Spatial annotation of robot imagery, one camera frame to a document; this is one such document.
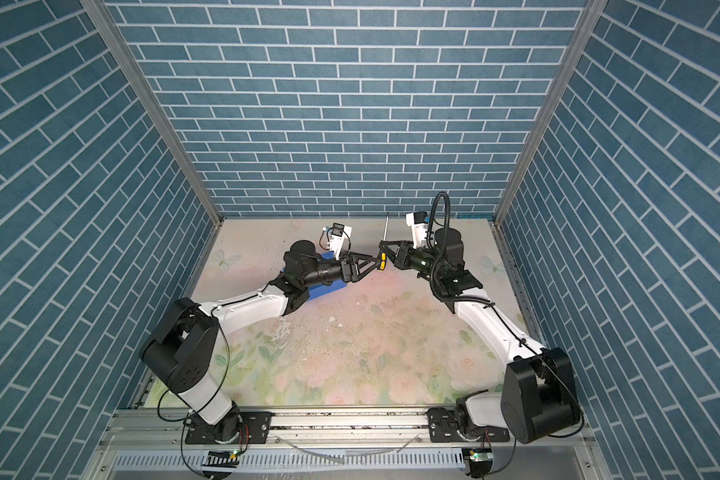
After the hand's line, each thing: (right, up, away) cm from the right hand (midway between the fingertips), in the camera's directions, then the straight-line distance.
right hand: (378, 243), depth 77 cm
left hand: (-1, -5, 0) cm, 5 cm away
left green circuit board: (-39, -54, -4) cm, 67 cm away
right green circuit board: (+25, -54, -3) cm, 60 cm away
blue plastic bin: (-14, -11, -2) cm, 18 cm away
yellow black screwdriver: (+1, -4, 0) cm, 4 cm away
